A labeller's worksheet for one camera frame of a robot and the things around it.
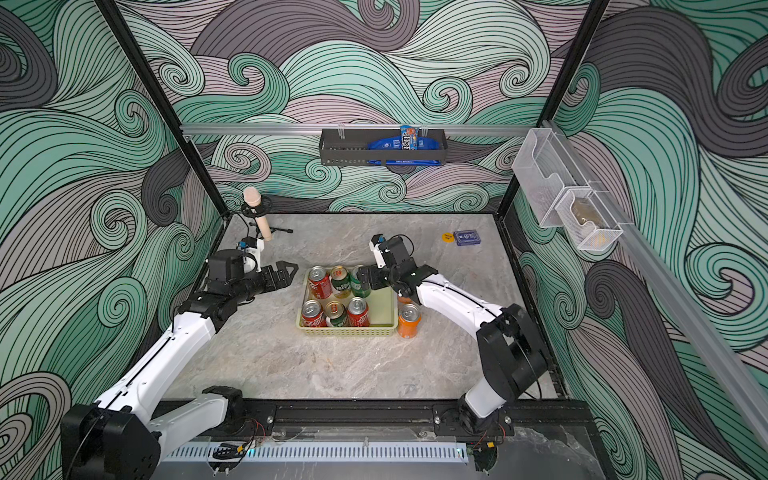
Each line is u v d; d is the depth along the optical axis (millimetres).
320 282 877
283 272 714
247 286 658
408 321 810
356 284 885
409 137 901
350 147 951
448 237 1141
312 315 810
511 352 435
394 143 925
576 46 763
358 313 816
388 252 661
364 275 772
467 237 1104
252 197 873
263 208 917
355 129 930
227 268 596
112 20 716
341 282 892
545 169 774
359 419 746
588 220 658
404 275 654
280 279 713
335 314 809
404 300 853
